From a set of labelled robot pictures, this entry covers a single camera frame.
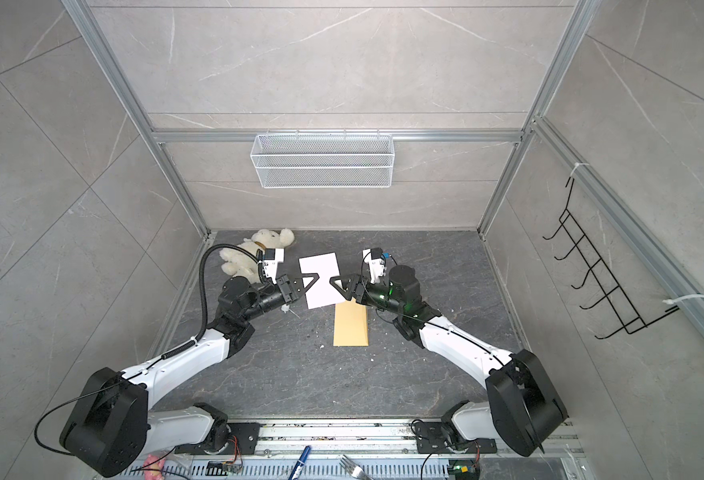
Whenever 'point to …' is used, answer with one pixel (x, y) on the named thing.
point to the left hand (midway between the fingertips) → (319, 273)
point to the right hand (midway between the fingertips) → (336, 282)
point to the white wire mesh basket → (323, 161)
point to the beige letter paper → (322, 292)
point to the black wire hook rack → (583, 251)
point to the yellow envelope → (350, 324)
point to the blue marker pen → (300, 463)
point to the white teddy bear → (243, 264)
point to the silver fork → (354, 469)
